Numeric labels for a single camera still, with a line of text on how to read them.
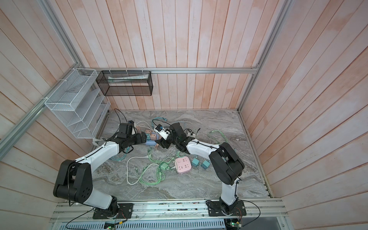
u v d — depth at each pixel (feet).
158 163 2.95
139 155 3.07
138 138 2.71
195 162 2.89
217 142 3.32
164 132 2.51
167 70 3.12
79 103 2.40
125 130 2.31
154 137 3.13
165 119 3.75
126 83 3.41
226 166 1.58
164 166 2.82
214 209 2.41
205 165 2.88
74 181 1.55
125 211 2.41
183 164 2.87
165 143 2.59
